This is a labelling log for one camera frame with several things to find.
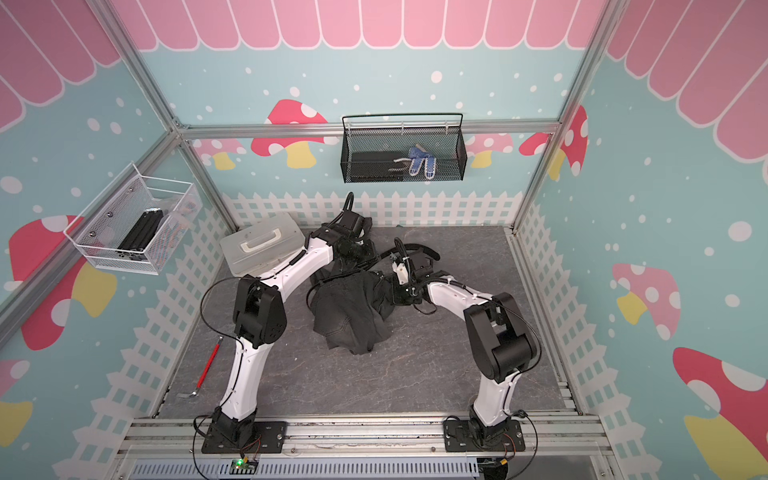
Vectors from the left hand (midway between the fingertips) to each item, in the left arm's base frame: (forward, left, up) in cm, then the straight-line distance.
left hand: (376, 262), depth 96 cm
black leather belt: (+15, -19, -10) cm, 26 cm away
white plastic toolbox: (+5, +39, +1) cm, 40 cm away
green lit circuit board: (-54, +30, -13) cm, 63 cm away
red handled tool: (-30, +48, -12) cm, 58 cm away
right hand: (-10, -5, -5) cm, 12 cm away
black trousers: (-15, +7, -3) cm, 17 cm away
